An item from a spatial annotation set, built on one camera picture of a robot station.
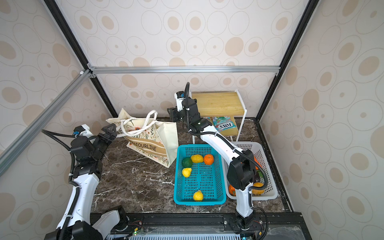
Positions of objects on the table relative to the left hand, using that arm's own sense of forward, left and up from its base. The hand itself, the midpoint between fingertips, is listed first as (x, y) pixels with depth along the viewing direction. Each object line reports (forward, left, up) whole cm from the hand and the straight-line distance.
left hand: (113, 125), depth 72 cm
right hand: (+12, -27, +1) cm, 29 cm away
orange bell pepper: (-23, -59, -25) cm, 68 cm away
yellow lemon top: (-3, -41, -28) cm, 49 cm away
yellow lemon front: (-25, -41, -27) cm, 55 cm away
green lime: (-7, -35, -25) cm, 44 cm away
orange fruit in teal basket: (-4, -48, -28) cm, 56 cm away
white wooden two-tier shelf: (+17, -55, -1) cm, 58 cm away
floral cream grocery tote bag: (+4, -12, -16) cm, 21 cm away
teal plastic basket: (-14, -48, -31) cm, 59 cm away
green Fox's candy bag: (+15, -57, -14) cm, 60 cm away
